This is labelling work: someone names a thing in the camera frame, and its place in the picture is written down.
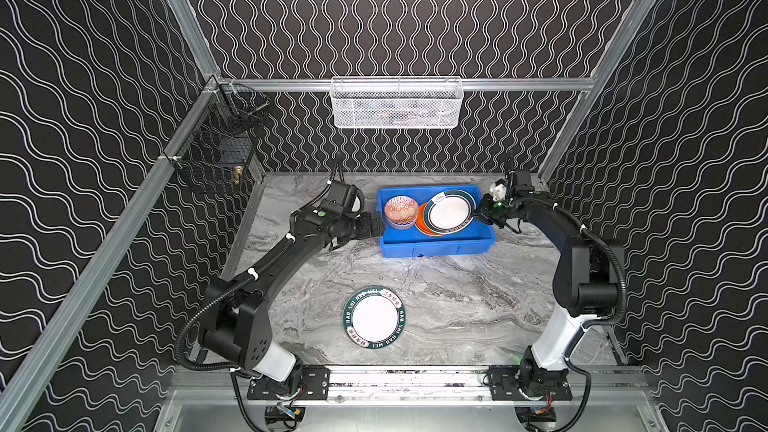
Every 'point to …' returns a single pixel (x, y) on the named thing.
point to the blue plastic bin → (408, 242)
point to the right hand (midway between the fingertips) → (473, 213)
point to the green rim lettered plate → (374, 317)
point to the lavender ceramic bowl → (402, 225)
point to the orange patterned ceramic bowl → (401, 212)
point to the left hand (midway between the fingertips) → (372, 225)
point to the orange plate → (421, 225)
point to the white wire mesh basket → (396, 102)
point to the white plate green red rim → (450, 212)
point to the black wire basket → (215, 149)
